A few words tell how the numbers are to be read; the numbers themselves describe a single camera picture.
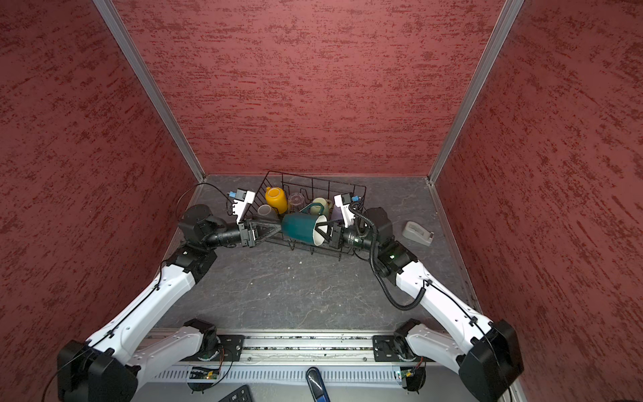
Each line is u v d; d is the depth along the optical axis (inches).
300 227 26.3
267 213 36.1
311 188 42.4
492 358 15.1
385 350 29.1
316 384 25.3
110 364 14.7
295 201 39.1
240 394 26.3
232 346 29.2
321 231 26.6
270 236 23.5
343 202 25.2
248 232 22.8
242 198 24.4
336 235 24.0
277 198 38.5
